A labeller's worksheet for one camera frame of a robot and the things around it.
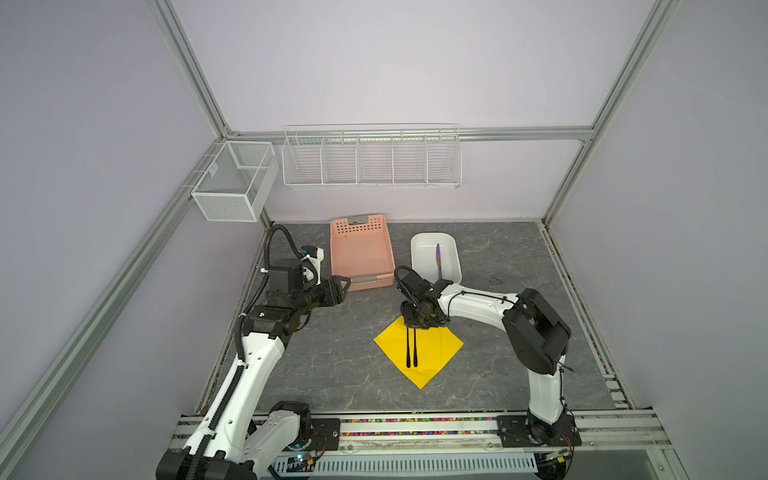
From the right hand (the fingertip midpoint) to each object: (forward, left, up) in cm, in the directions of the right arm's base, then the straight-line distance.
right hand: (411, 324), depth 92 cm
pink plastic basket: (+28, +18, +2) cm, 33 cm away
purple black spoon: (-11, +1, 0) cm, 11 cm away
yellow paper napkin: (-8, -7, 0) cm, 10 cm away
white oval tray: (+28, -6, -1) cm, 29 cm away
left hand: (0, +19, +22) cm, 29 cm away
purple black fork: (-10, -1, -1) cm, 10 cm away
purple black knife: (+25, -10, 0) cm, 27 cm away
